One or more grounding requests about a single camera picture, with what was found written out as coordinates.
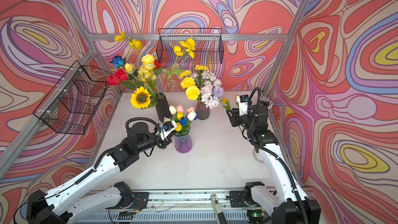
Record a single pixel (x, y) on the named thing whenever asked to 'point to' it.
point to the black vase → (162, 106)
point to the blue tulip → (183, 121)
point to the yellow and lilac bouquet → (200, 84)
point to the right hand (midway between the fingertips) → (230, 113)
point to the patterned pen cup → (265, 101)
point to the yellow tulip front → (228, 107)
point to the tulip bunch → (190, 114)
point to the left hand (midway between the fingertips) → (179, 128)
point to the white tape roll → (257, 158)
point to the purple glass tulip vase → (183, 141)
